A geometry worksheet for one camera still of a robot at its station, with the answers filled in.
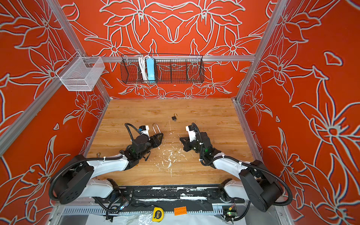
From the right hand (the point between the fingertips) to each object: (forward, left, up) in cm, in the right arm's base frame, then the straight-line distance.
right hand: (178, 139), depth 82 cm
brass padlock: (+6, +15, +1) cm, 16 cm away
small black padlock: (+25, +3, -11) cm, 27 cm away
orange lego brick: (-34, -1, -11) cm, 36 cm away
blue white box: (+38, +17, +23) cm, 48 cm away
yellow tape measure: (-36, +10, -9) cm, 39 cm away
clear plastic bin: (+39, +65, +21) cm, 79 cm away
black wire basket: (+46, +6, +18) cm, 50 cm away
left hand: (+3, +10, 0) cm, 11 cm away
